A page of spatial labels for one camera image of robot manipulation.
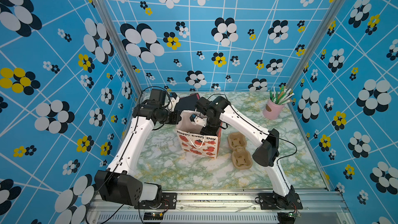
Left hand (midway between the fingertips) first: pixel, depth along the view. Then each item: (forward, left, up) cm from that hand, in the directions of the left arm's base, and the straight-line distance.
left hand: (182, 116), depth 77 cm
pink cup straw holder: (+16, -55, -14) cm, 59 cm away
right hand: (-4, -14, -9) cm, 18 cm away
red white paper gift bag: (-11, -5, -5) cm, 13 cm away
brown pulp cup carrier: (-13, -32, -22) cm, 41 cm away
